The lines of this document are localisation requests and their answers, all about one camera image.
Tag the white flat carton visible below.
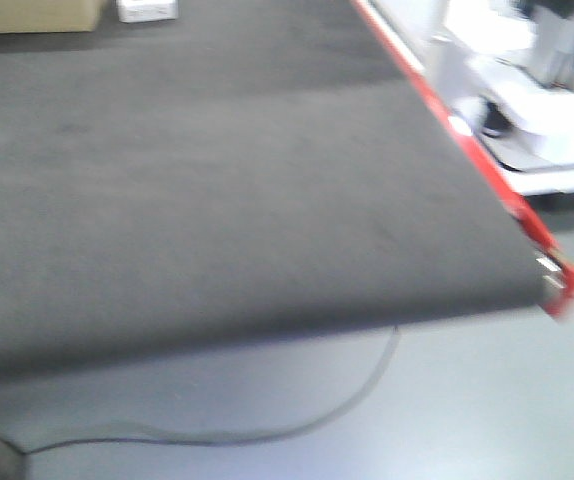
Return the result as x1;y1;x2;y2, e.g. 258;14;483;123
116;0;178;24

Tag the white machine base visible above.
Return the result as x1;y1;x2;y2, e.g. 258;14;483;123
431;0;574;197

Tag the large brown cardboard box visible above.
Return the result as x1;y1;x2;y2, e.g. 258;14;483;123
0;0;109;35

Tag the conveyor with dark grey belt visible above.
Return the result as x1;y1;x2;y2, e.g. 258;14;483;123
0;0;574;381

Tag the grey floor cable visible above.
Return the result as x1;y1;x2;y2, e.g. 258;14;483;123
24;324;402;451

